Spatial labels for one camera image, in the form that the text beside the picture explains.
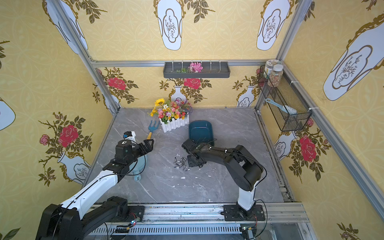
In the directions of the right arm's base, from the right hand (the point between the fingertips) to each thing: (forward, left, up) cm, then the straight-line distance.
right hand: (196, 159), depth 94 cm
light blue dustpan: (-13, +29, +17) cm, 36 cm away
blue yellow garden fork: (+23, +34, 0) cm, 41 cm away
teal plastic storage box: (+21, -2, +1) cm, 21 cm away
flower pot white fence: (+23, +17, +16) cm, 32 cm away
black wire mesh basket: (+30, -52, +28) cm, 67 cm away
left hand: (+3, +31, +15) cm, 34 cm away
